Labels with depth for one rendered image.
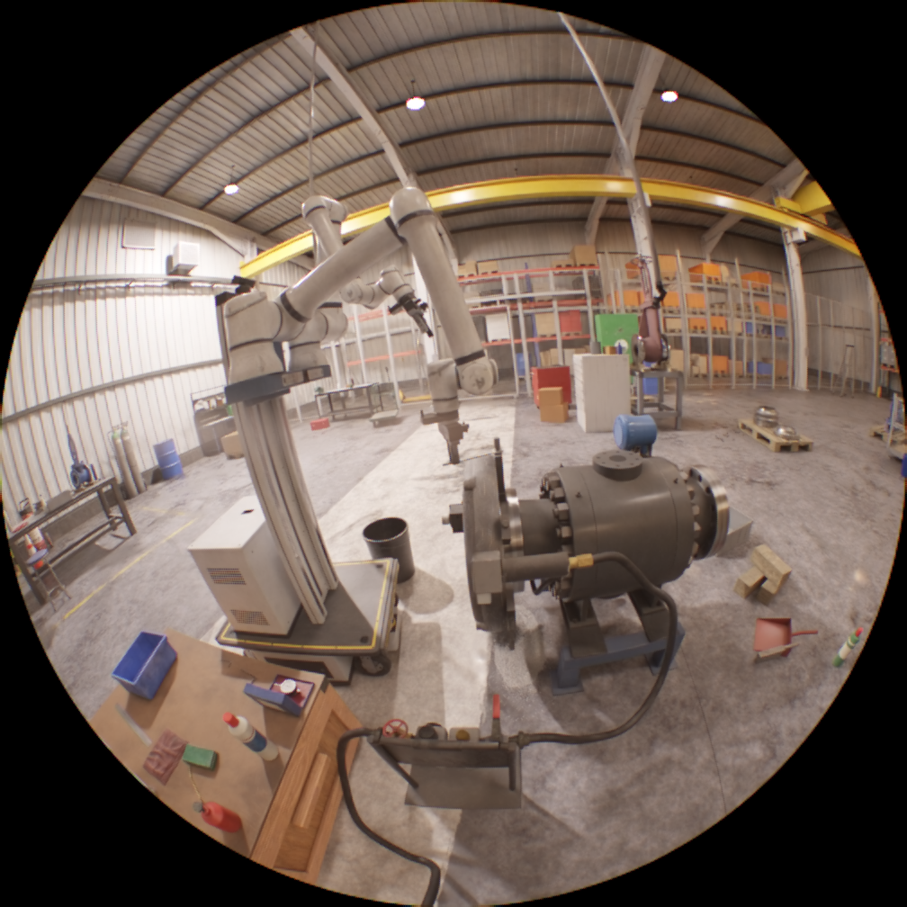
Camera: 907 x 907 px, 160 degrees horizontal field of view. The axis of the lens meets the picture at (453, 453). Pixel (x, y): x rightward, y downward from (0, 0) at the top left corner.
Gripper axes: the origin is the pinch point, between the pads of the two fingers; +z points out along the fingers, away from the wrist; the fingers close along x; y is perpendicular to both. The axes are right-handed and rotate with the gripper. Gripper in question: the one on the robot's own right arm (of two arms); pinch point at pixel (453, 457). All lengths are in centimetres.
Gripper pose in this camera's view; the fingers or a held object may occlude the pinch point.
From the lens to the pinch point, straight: 113.0
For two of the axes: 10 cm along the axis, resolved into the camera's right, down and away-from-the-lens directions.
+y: 9.4, -2.4, 2.4
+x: -3.1, -3.2, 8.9
